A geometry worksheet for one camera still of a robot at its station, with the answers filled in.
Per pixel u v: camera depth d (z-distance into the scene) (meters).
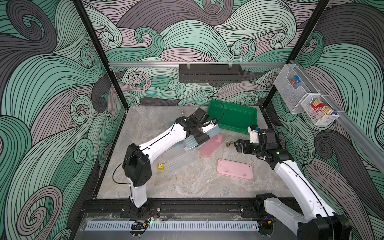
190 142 0.81
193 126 0.58
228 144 0.97
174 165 0.88
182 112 1.14
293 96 0.83
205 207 0.75
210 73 0.96
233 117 1.14
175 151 0.93
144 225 0.71
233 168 0.86
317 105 0.67
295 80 0.83
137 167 0.45
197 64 0.94
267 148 0.58
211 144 1.00
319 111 0.65
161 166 0.86
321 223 0.36
